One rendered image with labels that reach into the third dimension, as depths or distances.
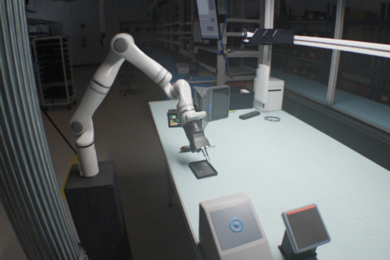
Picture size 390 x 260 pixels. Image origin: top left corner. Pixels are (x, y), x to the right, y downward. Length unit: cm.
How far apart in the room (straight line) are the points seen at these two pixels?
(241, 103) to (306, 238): 123
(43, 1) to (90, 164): 1221
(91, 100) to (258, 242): 85
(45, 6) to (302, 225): 1299
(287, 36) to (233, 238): 118
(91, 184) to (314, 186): 99
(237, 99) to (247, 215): 118
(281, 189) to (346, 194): 24
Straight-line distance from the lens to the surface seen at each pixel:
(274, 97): 172
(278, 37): 146
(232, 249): 57
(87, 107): 112
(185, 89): 104
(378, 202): 101
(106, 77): 107
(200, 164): 102
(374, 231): 88
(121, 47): 101
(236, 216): 59
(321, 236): 67
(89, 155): 124
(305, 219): 66
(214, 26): 256
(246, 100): 172
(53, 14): 1299
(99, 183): 125
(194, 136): 97
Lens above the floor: 153
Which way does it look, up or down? 19 degrees down
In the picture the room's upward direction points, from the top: straight up
